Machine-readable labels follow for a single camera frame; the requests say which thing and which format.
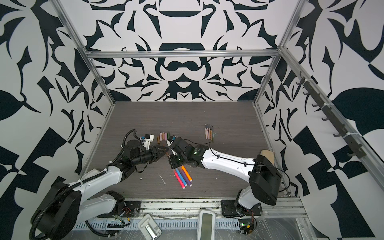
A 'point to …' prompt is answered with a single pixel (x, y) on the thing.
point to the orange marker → (187, 173)
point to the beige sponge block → (269, 155)
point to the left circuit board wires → (119, 225)
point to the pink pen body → (207, 133)
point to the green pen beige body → (206, 133)
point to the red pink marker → (180, 181)
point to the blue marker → (181, 178)
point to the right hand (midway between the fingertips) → (169, 161)
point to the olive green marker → (212, 135)
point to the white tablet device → (206, 225)
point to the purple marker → (186, 177)
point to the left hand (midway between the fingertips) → (169, 147)
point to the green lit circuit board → (246, 225)
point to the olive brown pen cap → (158, 139)
